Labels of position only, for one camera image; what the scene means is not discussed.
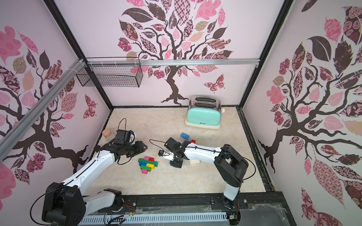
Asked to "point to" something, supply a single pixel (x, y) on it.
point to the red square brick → (193, 141)
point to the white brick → (193, 161)
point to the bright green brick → (148, 168)
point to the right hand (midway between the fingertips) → (175, 158)
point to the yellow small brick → (152, 165)
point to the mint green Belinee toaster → (204, 111)
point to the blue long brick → (143, 164)
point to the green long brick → (143, 160)
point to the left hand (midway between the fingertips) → (145, 151)
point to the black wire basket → (112, 72)
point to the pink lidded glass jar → (106, 133)
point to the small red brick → (151, 159)
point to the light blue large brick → (185, 136)
